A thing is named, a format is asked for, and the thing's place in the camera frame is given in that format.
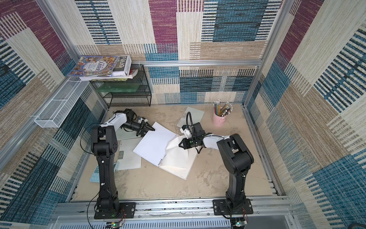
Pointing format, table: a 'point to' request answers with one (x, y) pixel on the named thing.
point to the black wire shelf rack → (142, 98)
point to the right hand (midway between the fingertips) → (179, 144)
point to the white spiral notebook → (161, 147)
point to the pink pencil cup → (218, 121)
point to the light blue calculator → (95, 177)
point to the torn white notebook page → (178, 161)
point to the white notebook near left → (128, 159)
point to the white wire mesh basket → (55, 112)
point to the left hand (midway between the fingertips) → (152, 131)
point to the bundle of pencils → (223, 110)
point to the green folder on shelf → (119, 87)
